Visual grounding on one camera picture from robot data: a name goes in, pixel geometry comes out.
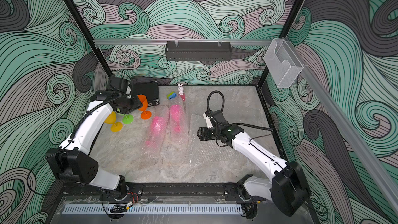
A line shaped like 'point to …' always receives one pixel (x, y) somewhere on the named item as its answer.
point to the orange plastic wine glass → (145, 115)
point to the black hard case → (150, 89)
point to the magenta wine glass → (175, 110)
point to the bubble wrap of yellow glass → (202, 152)
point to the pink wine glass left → (158, 126)
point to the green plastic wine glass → (127, 118)
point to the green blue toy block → (171, 95)
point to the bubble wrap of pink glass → (152, 150)
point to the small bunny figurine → (181, 89)
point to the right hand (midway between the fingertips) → (200, 133)
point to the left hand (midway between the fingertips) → (139, 103)
